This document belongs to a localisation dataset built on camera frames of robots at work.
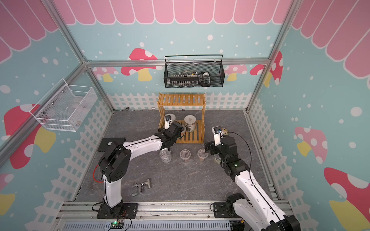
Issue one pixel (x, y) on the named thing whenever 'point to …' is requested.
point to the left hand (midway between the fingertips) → (171, 129)
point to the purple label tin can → (165, 155)
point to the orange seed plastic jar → (202, 154)
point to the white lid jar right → (190, 122)
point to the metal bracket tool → (140, 186)
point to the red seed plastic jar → (185, 155)
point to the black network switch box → (108, 144)
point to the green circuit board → (116, 224)
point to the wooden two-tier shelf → (194, 99)
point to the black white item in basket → (204, 79)
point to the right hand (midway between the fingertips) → (212, 137)
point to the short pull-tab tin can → (217, 159)
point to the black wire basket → (194, 70)
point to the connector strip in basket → (184, 80)
